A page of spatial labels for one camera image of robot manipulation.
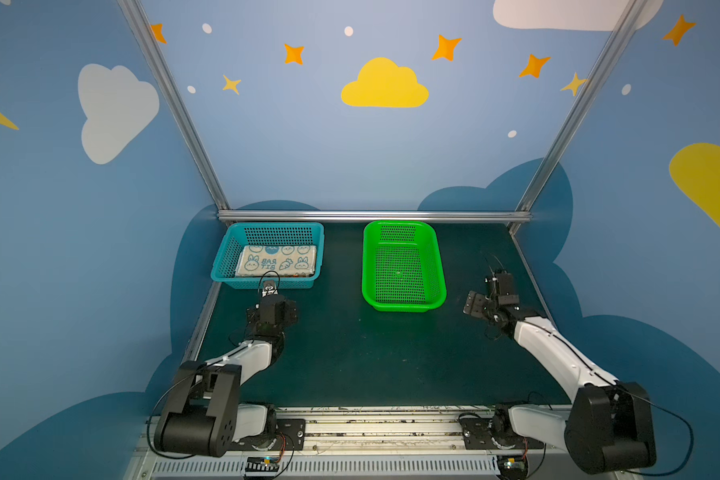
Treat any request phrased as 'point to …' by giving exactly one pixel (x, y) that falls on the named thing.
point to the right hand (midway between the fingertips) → (488, 300)
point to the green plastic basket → (402, 270)
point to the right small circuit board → (512, 467)
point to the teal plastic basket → (237, 235)
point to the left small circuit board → (262, 466)
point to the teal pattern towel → (285, 260)
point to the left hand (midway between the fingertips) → (271, 304)
